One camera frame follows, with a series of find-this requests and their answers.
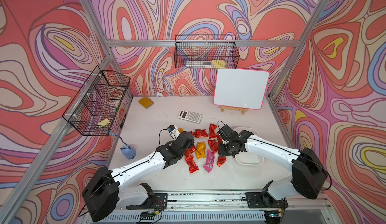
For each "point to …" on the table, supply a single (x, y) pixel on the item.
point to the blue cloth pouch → (128, 152)
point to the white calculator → (189, 116)
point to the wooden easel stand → (243, 110)
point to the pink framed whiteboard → (242, 88)
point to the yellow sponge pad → (146, 102)
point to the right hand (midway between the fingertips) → (223, 156)
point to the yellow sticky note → (104, 122)
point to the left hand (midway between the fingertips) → (192, 137)
